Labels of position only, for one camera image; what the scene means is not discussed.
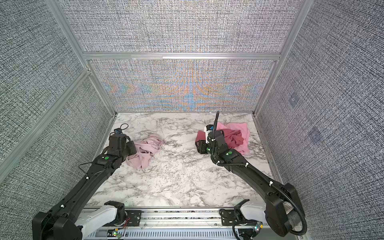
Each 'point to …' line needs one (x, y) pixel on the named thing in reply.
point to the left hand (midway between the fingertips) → (132, 144)
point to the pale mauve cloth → (145, 148)
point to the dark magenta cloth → (233, 137)
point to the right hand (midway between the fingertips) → (198, 141)
